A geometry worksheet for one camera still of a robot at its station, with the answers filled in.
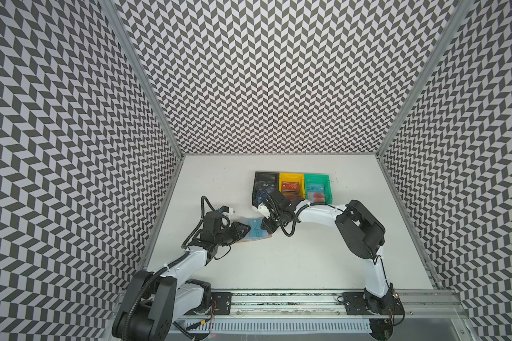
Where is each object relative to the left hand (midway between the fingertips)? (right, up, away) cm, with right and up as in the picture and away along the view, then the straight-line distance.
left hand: (249, 230), depth 86 cm
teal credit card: (+3, -1, +3) cm, 4 cm away
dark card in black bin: (+6, +17, +19) cm, 26 cm away
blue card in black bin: (+4, +12, +15) cm, 20 cm away
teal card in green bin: (+31, +16, +16) cm, 38 cm away
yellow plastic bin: (+23, +21, +14) cm, 34 cm away
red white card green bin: (+31, +12, +14) cm, 36 cm away
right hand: (+6, -1, +6) cm, 8 cm away
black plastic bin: (+3, +22, +22) cm, 31 cm away
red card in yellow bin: (+18, +16, +17) cm, 30 cm away
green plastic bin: (+33, +21, +16) cm, 42 cm away
